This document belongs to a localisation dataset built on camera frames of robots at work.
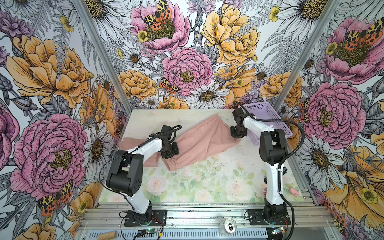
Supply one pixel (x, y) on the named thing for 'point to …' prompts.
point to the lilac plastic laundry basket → (264, 112)
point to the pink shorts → (200, 140)
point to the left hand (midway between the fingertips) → (175, 157)
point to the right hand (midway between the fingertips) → (236, 138)
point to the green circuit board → (151, 230)
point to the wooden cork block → (105, 236)
